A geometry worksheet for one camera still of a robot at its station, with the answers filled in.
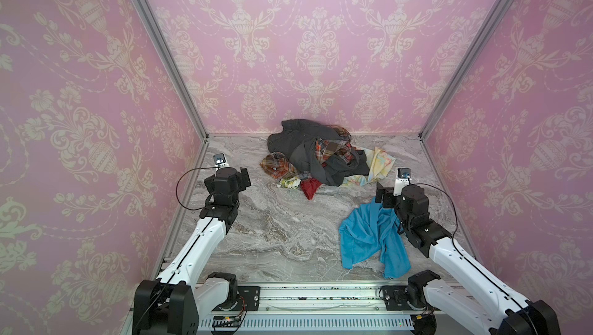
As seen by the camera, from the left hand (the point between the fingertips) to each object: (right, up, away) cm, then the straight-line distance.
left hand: (230, 171), depth 83 cm
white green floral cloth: (+20, -6, +16) cm, 27 cm away
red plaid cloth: (+15, +1, +21) cm, 26 cm away
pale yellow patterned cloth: (+61, +3, +23) cm, 65 cm away
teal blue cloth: (+51, -22, +3) cm, 56 cm away
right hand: (+58, -4, -1) cm, 58 cm away
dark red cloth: (+29, -7, +13) cm, 32 cm away
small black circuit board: (+1, -47, -10) cm, 48 cm away
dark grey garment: (+23, +14, +32) cm, 42 cm away
